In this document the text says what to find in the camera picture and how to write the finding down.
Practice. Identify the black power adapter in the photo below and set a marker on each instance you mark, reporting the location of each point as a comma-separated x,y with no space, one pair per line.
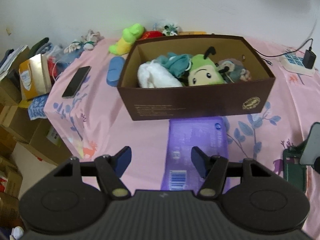
309,59

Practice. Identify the teal mesh bath pouf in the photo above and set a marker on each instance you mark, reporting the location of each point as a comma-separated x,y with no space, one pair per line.
177,65

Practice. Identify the grey patterned fuzzy socks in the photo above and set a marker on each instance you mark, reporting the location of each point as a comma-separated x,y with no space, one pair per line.
237,75

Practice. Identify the yellow flat box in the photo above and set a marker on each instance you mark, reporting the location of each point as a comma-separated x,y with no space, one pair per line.
192,33

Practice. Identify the brown cardboard cartons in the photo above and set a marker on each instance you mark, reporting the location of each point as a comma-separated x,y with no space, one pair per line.
37,136

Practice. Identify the purple tissue pack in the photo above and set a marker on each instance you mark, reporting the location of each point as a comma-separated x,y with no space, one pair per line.
191,144

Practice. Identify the green bug plush toy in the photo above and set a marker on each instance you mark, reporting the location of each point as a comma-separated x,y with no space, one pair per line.
203,70

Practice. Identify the pink printed bed sheet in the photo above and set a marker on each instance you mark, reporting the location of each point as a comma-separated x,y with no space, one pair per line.
96,122

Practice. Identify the white power strip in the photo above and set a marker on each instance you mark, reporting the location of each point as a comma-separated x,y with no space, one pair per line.
294,64

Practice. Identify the brown cardboard box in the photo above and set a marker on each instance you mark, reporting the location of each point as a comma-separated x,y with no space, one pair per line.
192,102

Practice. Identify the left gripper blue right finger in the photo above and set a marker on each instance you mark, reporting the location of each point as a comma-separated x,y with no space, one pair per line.
201,161

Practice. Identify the yellow white paper bag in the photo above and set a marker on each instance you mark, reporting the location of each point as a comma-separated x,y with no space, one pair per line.
34,77

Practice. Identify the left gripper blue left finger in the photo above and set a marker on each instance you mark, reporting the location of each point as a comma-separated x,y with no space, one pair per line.
122,160

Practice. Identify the blue glasses case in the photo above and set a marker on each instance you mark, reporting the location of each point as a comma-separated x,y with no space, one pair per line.
114,70

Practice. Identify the mint green cloth pouch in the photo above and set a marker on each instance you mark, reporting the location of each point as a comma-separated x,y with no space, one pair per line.
227,66

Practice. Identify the white fluffy towel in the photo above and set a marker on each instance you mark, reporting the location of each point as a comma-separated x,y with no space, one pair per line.
153,75

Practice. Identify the black smartphone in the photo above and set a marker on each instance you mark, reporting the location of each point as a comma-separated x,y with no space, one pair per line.
76,82

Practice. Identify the small panda plush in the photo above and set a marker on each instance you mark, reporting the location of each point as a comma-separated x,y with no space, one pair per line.
170,30

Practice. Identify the green yellow crocodile plush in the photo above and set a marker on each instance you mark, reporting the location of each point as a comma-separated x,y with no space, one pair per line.
129,36

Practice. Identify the blue patterned cloth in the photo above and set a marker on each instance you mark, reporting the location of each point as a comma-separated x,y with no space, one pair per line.
36,108

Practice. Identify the red plush toy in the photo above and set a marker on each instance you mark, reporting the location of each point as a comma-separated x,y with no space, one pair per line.
151,34

